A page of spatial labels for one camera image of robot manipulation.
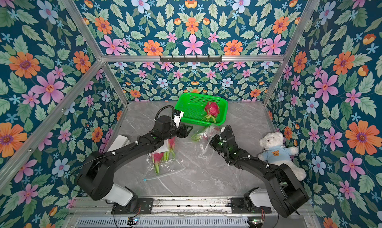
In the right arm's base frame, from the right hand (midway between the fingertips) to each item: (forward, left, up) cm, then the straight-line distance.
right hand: (209, 135), depth 86 cm
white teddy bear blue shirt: (-7, -38, -6) cm, 39 cm away
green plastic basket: (+33, +13, -9) cm, 37 cm away
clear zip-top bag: (-12, +1, +4) cm, 13 cm away
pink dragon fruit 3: (-2, +2, +3) cm, 4 cm away
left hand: (+3, +10, +6) cm, 12 cm away
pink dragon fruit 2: (+24, -2, -4) cm, 24 cm away
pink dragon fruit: (-11, +29, -7) cm, 32 cm away
